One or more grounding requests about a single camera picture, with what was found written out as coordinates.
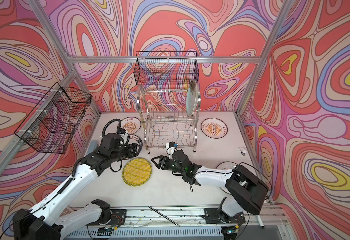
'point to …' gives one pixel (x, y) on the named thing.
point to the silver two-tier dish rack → (165, 120)
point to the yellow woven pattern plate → (136, 171)
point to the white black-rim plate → (226, 165)
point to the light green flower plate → (192, 101)
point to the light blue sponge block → (92, 146)
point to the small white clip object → (243, 151)
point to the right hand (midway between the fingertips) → (155, 164)
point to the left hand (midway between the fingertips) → (138, 147)
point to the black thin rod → (152, 208)
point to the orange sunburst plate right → (214, 128)
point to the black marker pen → (261, 224)
